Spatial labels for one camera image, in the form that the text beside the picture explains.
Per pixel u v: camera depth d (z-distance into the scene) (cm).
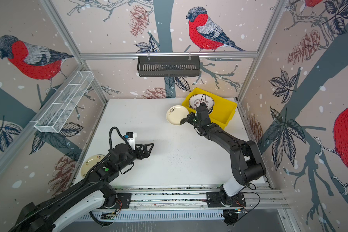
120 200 73
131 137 71
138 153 69
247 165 45
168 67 107
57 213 44
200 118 69
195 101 114
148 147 73
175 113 94
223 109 118
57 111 74
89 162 86
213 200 73
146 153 70
